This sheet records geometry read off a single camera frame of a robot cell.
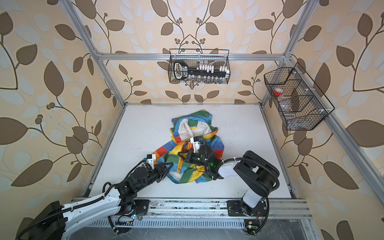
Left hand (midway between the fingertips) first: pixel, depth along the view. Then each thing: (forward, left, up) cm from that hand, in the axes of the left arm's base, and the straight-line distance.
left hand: (174, 165), depth 77 cm
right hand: (+5, -1, 0) cm, 5 cm away
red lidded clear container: (+34, -55, +22) cm, 69 cm away
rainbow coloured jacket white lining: (+29, -1, -8) cm, 30 cm away
